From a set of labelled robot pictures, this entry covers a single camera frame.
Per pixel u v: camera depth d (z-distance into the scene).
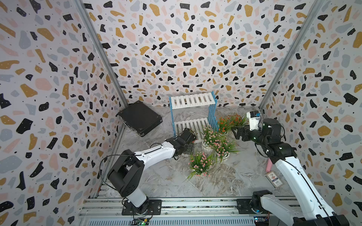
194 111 1.20
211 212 0.73
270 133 0.54
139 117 1.08
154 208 0.73
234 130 0.72
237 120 0.93
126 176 0.44
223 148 0.81
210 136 0.83
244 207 0.73
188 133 0.69
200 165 0.76
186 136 0.69
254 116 0.64
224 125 0.92
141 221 0.70
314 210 0.39
